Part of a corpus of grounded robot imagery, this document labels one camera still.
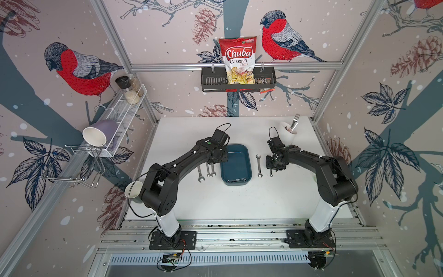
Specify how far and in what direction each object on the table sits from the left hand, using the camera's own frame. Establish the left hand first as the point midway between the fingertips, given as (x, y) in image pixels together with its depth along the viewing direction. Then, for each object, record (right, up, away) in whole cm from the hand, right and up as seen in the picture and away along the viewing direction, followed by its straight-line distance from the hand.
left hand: (226, 154), depth 90 cm
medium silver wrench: (+19, -3, +11) cm, 22 cm away
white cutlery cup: (+36, +9, +6) cm, 37 cm away
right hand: (+25, -6, +7) cm, 26 cm away
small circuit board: (-23, -41, -19) cm, 51 cm away
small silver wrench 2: (+25, -12, +4) cm, 28 cm away
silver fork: (+42, +18, +14) cm, 48 cm away
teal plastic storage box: (+6, -10, +6) cm, 13 cm away
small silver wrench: (-8, -10, +5) cm, 14 cm away
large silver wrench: (-15, -13, +3) cm, 20 cm away
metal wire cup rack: (-51, 0, -33) cm, 61 cm away
